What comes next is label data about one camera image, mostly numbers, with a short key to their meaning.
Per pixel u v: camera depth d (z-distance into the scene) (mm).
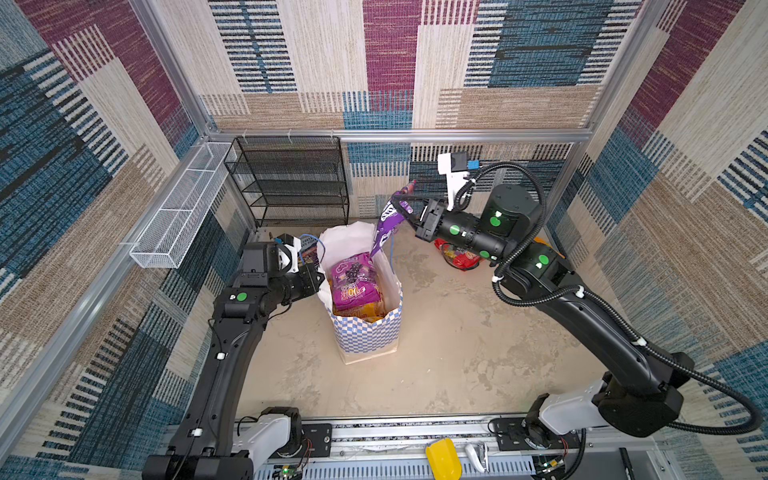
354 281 851
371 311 886
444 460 711
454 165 470
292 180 1089
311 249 677
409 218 518
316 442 728
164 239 702
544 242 1141
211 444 375
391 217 533
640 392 397
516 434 730
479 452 706
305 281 631
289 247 651
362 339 711
